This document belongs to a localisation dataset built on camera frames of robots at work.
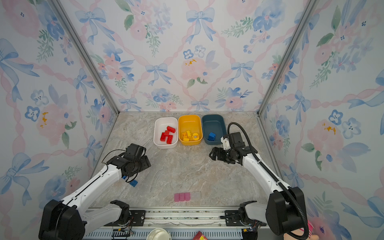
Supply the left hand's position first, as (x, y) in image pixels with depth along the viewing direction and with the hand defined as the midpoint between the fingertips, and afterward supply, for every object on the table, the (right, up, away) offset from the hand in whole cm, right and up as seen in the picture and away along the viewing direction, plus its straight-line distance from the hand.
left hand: (145, 163), depth 84 cm
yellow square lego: (+22, +12, +17) cm, 30 cm away
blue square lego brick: (+40, +14, +19) cm, 46 cm away
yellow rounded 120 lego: (+29, +14, +17) cm, 36 cm away
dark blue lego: (-6, -11, +1) cm, 13 cm away
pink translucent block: (+21, -17, -4) cm, 28 cm away
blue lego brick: (+39, +12, +18) cm, 45 cm away
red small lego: (+9, +17, +19) cm, 27 cm away
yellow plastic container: (+25, +19, +22) cm, 38 cm away
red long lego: (+6, +14, +19) cm, 24 cm away
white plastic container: (+3, +23, +25) cm, 34 cm away
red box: (+30, -28, -18) cm, 45 cm away
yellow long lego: (+24, +16, +19) cm, 35 cm away
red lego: (+11, +12, +18) cm, 24 cm away
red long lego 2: (+11, +19, +22) cm, 31 cm away
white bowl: (+11, -31, -13) cm, 35 cm away
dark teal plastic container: (+43, +20, +26) cm, 54 cm away
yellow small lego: (+21, +15, +18) cm, 32 cm away
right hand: (+40, +5, 0) cm, 41 cm away
